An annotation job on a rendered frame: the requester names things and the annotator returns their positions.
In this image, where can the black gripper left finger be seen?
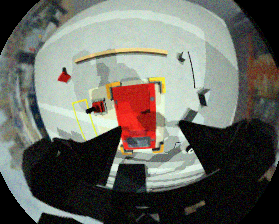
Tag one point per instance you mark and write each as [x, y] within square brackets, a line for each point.
[95, 155]

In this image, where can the red flat rectangular plate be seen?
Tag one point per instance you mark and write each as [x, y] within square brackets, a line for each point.
[138, 139]

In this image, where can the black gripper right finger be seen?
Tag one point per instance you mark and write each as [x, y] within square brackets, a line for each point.
[210, 143]

